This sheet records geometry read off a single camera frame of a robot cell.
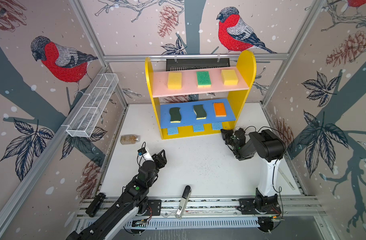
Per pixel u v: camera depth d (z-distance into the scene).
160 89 0.74
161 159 0.74
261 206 0.66
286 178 0.83
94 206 0.73
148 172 0.60
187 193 0.74
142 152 0.71
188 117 0.92
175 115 0.93
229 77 0.74
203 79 0.74
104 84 0.91
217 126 1.04
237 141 0.81
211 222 0.70
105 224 0.48
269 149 0.55
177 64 0.95
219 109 0.98
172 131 1.01
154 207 0.73
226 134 0.92
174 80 0.73
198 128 1.04
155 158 0.72
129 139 0.95
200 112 0.95
